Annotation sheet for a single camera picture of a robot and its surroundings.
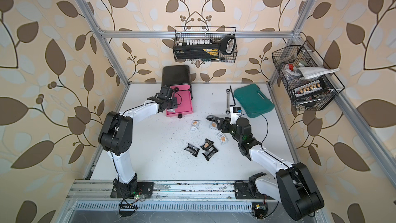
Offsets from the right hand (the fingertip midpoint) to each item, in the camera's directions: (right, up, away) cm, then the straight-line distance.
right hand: (220, 118), depth 86 cm
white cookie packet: (-30, +4, +13) cm, 33 cm away
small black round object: (-5, -2, +13) cm, 14 cm away
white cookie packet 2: (-15, -6, +10) cm, 19 cm away
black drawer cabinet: (-29, +28, +24) cm, 46 cm away
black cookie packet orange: (-7, -15, +1) cm, 16 cm away
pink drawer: (-22, +7, +15) cm, 28 cm away
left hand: (-28, +9, +12) cm, 32 cm away
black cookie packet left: (-16, -18, +1) cm, 24 cm away
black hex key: (+12, +12, +26) cm, 31 cm away
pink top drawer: (-25, +18, +13) cm, 33 cm away
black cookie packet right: (-7, -20, -1) cm, 21 cm away
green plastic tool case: (+24, +10, +17) cm, 31 cm away
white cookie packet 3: (-3, -6, +11) cm, 13 cm away
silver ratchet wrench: (+9, +15, +29) cm, 34 cm away
